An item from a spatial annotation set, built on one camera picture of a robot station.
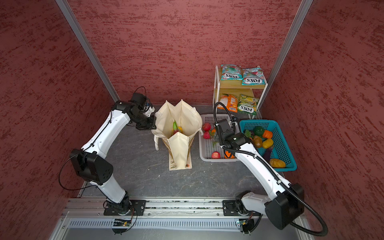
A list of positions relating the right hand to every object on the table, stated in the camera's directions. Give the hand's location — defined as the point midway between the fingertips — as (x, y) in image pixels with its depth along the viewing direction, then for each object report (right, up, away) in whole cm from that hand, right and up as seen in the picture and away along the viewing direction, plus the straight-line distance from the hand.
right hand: (222, 138), depth 80 cm
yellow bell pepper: (+32, -6, +14) cm, 35 cm away
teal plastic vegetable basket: (+38, -8, +10) cm, 40 cm away
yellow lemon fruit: (-26, +3, +21) cm, 33 cm away
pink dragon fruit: (-28, +4, +15) cm, 32 cm away
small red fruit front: (-3, -11, +8) cm, 14 cm away
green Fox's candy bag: (+20, +20, +17) cm, 33 cm away
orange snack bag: (+7, +22, +17) cm, 29 cm away
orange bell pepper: (+33, 0, +17) cm, 37 cm away
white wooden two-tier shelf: (+8, +29, +7) cm, 31 cm away
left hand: (-38, +4, +1) cm, 38 cm away
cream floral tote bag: (-24, -5, -1) cm, 25 cm away
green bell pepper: (+27, +3, +17) cm, 32 cm away
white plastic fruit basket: (-5, -9, +15) cm, 18 cm away
